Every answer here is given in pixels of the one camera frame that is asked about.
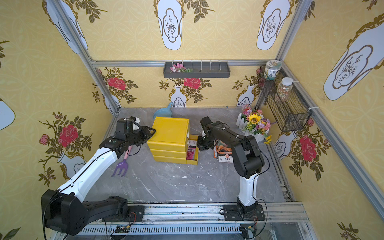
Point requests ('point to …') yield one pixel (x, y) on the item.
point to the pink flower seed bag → (190, 152)
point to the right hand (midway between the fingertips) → (202, 145)
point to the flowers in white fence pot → (251, 122)
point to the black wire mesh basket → (290, 114)
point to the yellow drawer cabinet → (172, 142)
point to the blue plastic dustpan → (163, 112)
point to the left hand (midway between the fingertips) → (149, 132)
